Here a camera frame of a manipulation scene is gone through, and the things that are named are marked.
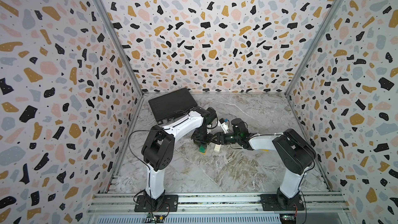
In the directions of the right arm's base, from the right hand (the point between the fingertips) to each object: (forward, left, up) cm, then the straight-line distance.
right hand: (211, 141), depth 88 cm
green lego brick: (-5, +5, 0) cm, 7 cm away
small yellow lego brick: (-5, +3, -5) cm, 8 cm away
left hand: (-4, +2, 0) cm, 4 cm away
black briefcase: (+27, +28, -2) cm, 39 cm away
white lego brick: (-1, -4, -7) cm, 8 cm away
